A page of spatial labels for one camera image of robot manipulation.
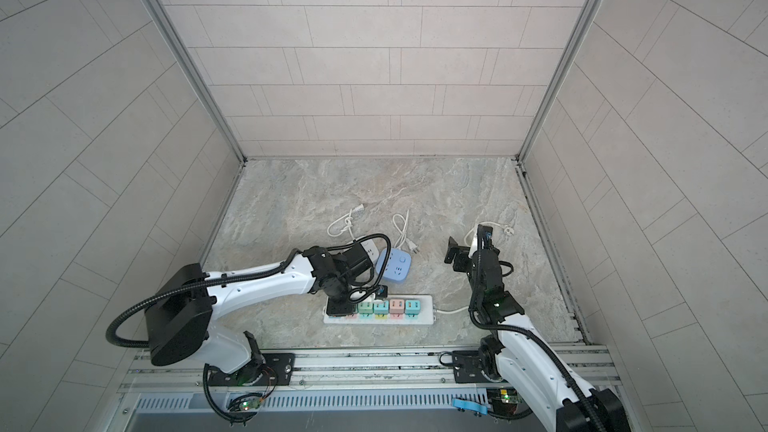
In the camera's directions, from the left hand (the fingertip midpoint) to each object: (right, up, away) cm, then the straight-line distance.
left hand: (358, 303), depth 81 cm
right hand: (+29, +17, +3) cm, 33 cm away
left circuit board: (-21, -15, -16) cm, 31 cm away
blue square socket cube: (+11, +8, +5) cm, 15 cm away
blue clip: (+27, -16, -15) cm, 35 cm away
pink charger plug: (+11, +1, -6) cm, 12 cm away
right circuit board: (+35, -17, -13) cm, 41 cm away
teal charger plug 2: (+7, +1, -6) cm, 9 cm away
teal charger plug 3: (+14, +1, -5) cm, 15 cm away
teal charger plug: (+2, +1, -6) cm, 7 cm away
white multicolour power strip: (+18, -2, -3) cm, 19 cm away
